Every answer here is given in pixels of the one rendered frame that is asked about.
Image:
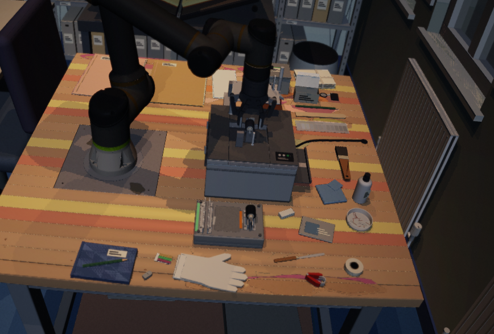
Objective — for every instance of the green pencil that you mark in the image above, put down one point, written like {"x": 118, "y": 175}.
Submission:
{"x": 104, "y": 262}
{"x": 316, "y": 107}

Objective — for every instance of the white paper sheet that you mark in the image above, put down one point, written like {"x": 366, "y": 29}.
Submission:
{"x": 224, "y": 83}

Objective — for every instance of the grey box with label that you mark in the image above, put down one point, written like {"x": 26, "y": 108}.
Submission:
{"x": 306, "y": 91}

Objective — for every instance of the pink folder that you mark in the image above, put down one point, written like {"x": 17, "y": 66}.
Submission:
{"x": 92, "y": 78}

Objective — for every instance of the grey card with blue patch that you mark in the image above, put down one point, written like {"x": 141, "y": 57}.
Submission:
{"x": 316, "y": 229}

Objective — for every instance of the black feed roller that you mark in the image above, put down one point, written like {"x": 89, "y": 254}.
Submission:
{"x": 250, "y": 126}

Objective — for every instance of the white tape roll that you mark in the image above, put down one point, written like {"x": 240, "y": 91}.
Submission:
{"x": 354, "y": 266}

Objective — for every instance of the small grey sharpener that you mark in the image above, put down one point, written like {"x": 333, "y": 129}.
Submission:
{"x": 147, "y": 275}

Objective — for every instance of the grey nest tray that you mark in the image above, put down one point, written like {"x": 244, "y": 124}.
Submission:
{"x": 225, "y": 236}

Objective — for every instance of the blue notebook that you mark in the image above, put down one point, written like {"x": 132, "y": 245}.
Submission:
{"x": 96, "y": 273}

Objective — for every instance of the white paper stack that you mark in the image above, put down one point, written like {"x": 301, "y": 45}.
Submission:
{"x": 324, "y": 78}

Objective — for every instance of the grey desk stand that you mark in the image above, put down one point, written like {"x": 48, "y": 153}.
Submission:
{"x": 281, "y": 80}

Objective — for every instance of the dark chair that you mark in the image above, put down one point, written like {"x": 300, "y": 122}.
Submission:
{"x": 31, "y": 66}

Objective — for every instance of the dark ribbed radiator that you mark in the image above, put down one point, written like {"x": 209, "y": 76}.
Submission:
{"x": 413, "y": 151}

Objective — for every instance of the beige side desk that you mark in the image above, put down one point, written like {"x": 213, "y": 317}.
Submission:
{"x": 9, "y": 12}

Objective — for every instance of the blue cloth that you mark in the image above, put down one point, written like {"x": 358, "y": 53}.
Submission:
{"x": 331, "y": 193}

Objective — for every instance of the white bottle with black cap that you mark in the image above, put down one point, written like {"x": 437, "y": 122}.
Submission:
{"x": 362, "y": 190}

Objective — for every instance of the grey ruler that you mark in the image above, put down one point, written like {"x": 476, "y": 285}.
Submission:
{"x": 321, "y": 126}

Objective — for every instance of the green stick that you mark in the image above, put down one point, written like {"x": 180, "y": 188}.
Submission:
{"x": 198, "y": 217}

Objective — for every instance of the brown folder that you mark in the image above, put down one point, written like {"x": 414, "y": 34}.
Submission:
{"x": 177, "y": 85}

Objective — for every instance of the small black block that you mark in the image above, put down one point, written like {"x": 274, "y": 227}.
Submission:
{"x": 334, "y": 96}

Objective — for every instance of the red staple remover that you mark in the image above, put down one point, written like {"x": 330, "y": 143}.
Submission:
{"x": 314, "y": 278}

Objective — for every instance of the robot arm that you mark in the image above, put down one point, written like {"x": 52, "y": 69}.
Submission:
{"x": 127, "y": 4}

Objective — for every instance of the white glove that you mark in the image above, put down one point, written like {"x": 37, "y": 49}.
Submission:
{"x": 204, "y": 271}

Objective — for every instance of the grey round bin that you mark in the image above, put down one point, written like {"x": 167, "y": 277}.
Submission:
{"x": 314, "y": 55}

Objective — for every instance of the white eraser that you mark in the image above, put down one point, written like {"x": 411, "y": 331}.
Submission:
{"x": 286, "y": 213}

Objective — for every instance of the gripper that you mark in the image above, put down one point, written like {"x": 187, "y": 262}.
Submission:
{"x": 254, "y": 89}

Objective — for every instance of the small coloured tab pack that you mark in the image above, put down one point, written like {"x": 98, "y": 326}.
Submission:
{"x": 163, "y": 258}

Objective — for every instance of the grey scanner body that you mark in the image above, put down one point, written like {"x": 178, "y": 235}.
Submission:
{"x": 247, "y": 178}

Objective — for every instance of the white radiator valve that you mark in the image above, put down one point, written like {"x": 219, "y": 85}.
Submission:
{"x": 414, "y": 229}

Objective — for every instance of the round grey tin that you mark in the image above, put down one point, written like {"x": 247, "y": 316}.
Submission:
{"x": 359, "y": 219}

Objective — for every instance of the grey mounting sheet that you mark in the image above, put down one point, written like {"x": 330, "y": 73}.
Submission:
{"x": 73, "y": 166}

